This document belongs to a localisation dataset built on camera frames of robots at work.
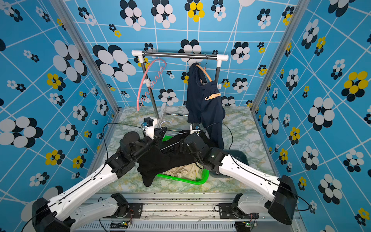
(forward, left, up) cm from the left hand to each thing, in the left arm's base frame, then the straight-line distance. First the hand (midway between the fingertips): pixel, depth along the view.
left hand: (168, 127), depth 69 cm
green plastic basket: (-19, -15, -23) cm, 33 cm away
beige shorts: (-12, -11, -26) cm, 31 cm away
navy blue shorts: (+16, -19, -2) cm, 25 cm away
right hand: (-1, -9, -9) cm, 13 cm away
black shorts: (-8, +2, -16) cm, 18 cm away
